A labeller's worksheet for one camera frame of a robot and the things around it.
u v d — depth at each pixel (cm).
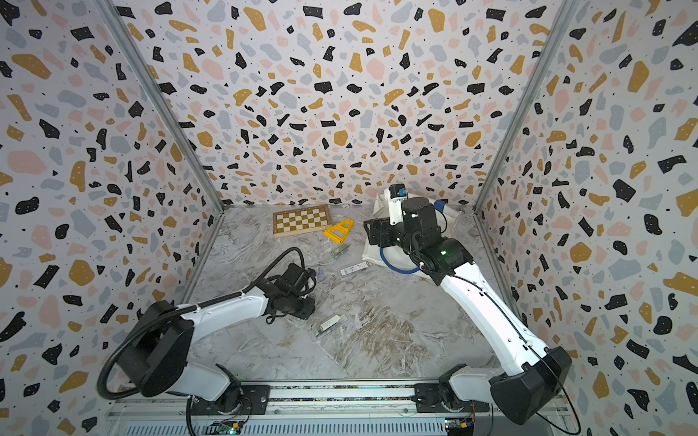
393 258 91
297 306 78
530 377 38
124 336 76
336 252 106
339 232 113
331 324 87
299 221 113
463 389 62
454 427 71
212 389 60
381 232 62
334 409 73
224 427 70
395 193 61
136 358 43
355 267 100
